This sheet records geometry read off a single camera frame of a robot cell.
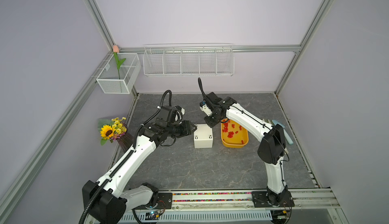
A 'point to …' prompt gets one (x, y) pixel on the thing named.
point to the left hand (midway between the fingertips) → (194, 130)
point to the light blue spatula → (275, 122)
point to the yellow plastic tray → (235, 142)
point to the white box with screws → (203, 136)
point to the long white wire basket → (188, 60)
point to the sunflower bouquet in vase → (116, 129)
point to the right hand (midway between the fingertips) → (210, 121)
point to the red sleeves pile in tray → (230, 134)
